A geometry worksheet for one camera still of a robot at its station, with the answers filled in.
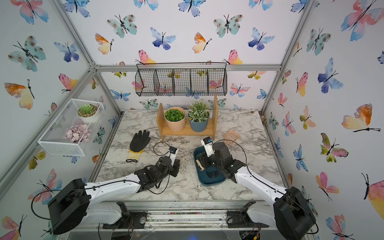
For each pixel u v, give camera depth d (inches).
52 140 24.6
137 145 39.8
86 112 28.0
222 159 24.5
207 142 28.4
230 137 41.9
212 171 34.0
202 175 34.6
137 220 28.8
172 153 28.4
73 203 16.2
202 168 34.9
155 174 24.6
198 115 34.9
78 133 24.8
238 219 29.0
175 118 36.1
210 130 39.8
